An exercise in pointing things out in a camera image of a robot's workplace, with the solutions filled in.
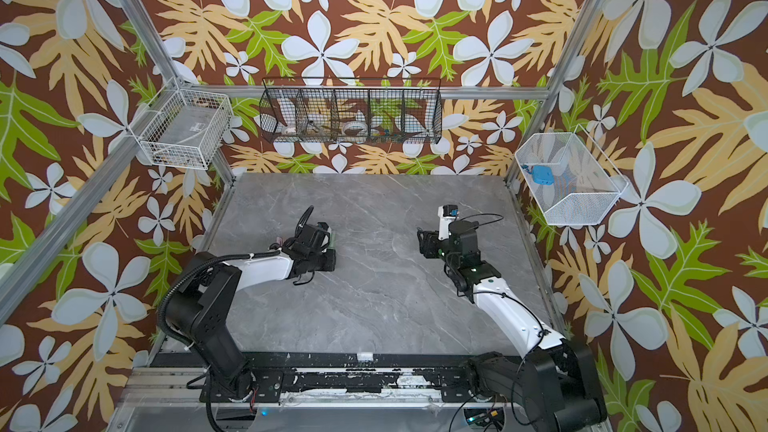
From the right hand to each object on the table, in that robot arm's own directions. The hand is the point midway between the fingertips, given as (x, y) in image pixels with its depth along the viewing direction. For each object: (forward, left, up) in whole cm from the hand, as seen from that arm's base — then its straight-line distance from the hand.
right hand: (423, 231), depth 84 cm
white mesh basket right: (+11, -42, +10) cm, 45 cm away
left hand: (+2, +28, -15) cm, 32 cm away
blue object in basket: (+14, -35, +9) cm, 39 cm away
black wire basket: (+39, +22, +15) cm, 47 cm away
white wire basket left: (+25, +70, +18) cm, 76 cm away
